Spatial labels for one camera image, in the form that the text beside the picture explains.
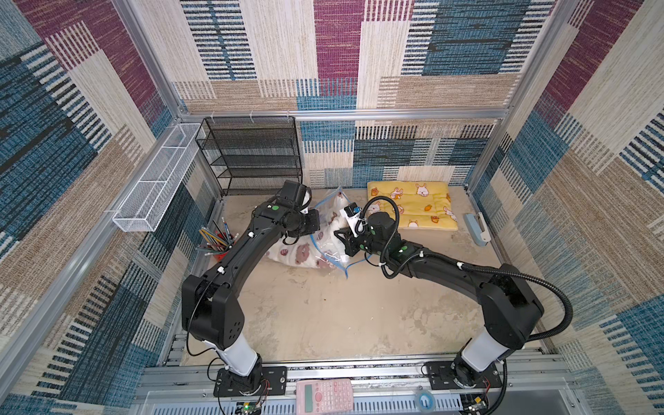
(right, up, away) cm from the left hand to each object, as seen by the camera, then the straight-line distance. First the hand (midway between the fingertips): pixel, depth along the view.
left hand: (319, 224), depth 85 cm
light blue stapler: (+61, -2, +18) cm, 63 cm away
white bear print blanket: (-8, -10, +6) cm, 14 cm away
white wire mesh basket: (-46, +5, -13) cm, 49 cm away
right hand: (+7, -3, 0) cm, 7 cm away
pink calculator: (+2, -45, -15) cm, 48 cm away
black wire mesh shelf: (-29, +29, +24) cm, 47 cm away
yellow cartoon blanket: (+41, +8, +28) cm, 51 cm away
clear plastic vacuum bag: (+1, -5, 0) cm, 5 cm away
